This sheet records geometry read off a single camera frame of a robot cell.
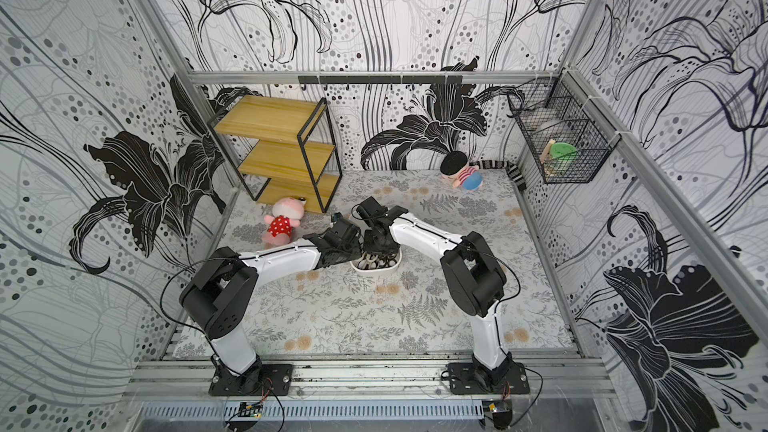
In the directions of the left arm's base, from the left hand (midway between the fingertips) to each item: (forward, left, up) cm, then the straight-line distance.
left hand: (357, 252), depth 94 cm
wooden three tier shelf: (+23, +25, +16) cm, 38 cm away
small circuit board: (-42, +21, -5) cm, 47 cm away
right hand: (+1, -6, +3) cm, 7 cm away
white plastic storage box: (-6, -7, 0) cm, 9 cm away
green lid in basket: (+15, -56, +32) cm, 67 cm away
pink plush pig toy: (+11, +25, +4) cm, 27 cm away
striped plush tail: (+41, -55, +2) cm, 69 cm away
